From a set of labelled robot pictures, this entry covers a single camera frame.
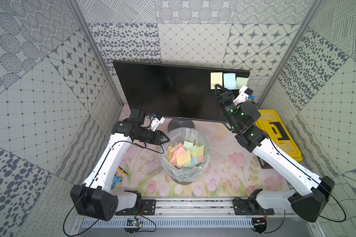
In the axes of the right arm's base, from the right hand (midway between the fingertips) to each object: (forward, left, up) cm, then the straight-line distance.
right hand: (212, 88), depth 63 cm
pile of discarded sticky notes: (-18, +11, -26) cm, 34 cm away
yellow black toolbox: (+4, -40, -30) cm, 50 cm away
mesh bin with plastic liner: (-8, +15, -20) cm, 26 cm away
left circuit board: (-46, +37, -47) cm, 76 cm away
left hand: (-11, +23, -22) cm, 33 cm away
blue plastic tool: (-26, +51, -43) cm, 72 cm away
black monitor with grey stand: (+29, +14, -27) cm, 42 cm away
